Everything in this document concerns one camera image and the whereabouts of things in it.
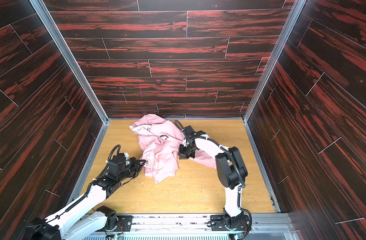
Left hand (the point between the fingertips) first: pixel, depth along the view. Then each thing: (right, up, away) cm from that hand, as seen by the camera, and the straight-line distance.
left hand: (148, 160), depth 82 cm
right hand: (+19, 0, +11) cm, 22 cm away
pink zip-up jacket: (+5, +10, +11) cm, 16 cm away
